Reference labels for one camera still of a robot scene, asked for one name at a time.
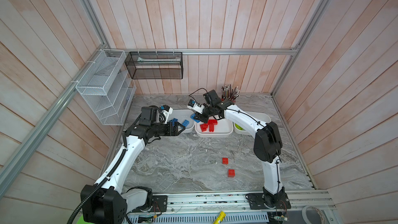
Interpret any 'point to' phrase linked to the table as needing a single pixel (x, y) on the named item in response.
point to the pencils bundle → (228, 92)
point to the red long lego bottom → (212, 122)
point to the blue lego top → (173, 120)
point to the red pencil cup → (233, 100)
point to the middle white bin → (223, 129)
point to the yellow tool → (221, 216)
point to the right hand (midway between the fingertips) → (195, 114)
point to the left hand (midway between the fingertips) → (178, 130)
